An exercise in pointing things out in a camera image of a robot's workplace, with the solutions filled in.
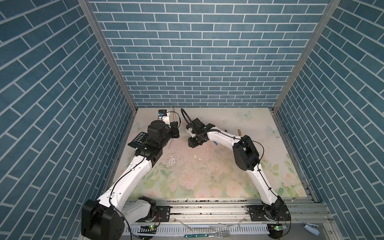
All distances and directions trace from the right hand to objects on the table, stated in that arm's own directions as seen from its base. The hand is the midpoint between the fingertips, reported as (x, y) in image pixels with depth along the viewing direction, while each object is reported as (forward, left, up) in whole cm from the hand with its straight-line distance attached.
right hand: (190, 142), depth 100 cm
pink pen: (-18, +5, +27) cm, 33 cm away
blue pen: (-14, -16, +23) cm, 31 cm away
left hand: (-5, +4, +26) cm, 27 cm away
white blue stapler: (-42, -63, -1) cm, 76 cm away
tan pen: (+12, -35, -2) cm, 37 cm away
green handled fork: (-48, -20, -1) cm, 52 cm away
